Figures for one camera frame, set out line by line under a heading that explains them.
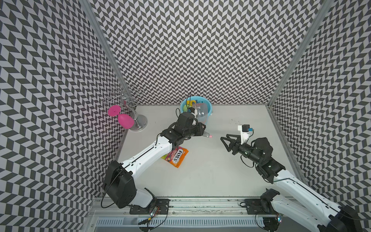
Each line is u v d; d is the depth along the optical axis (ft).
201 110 3.12
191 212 2.37
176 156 2.91
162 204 2.41
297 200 1.61
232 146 2.11
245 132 2.12
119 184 1.32
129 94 3.82
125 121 3.28
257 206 2.39
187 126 1.94
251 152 2.04
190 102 3.25
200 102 3.23
